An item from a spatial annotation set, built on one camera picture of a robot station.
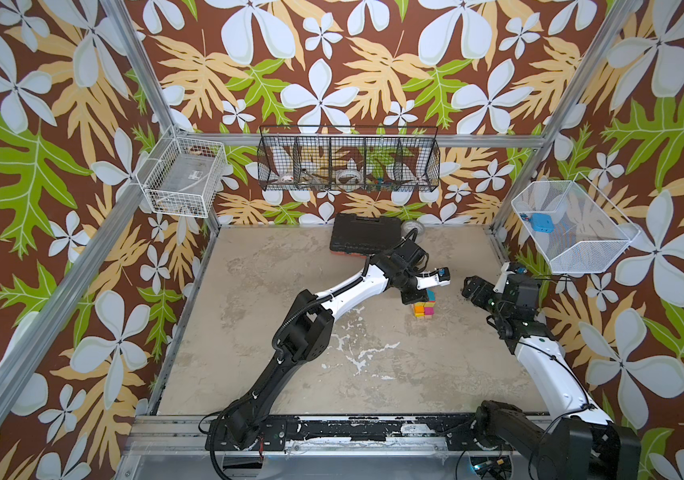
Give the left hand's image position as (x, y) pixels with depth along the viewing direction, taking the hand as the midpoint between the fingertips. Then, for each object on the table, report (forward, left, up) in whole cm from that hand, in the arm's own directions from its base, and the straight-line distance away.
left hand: (425, 287), depth 90 cm
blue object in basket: (+13, -33, +15) cm, 39 cm away
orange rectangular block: (-4, +1, -7) cm, 8 cm away
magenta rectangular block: (-4, -2, -7) cm, 9 cm away
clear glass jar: (+35, -2, -9) cm, 36 cm away
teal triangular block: (+3, -5, -10) cm, 11 cm away
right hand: (-2, -13, +6) cm, 14 cm away
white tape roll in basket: (+34, +23, +15) cm, 44 cm away
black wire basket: (+39, +25, +19) cm, 50 cm away
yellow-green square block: (-2, +1, -6) cm, 7 cm away
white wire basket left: (+24, +73, +22) cm, 80 cm away
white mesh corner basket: (+5, -40, +19) cm, 44 cm away
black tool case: (+30, +17, -10) cm, 36 cm away
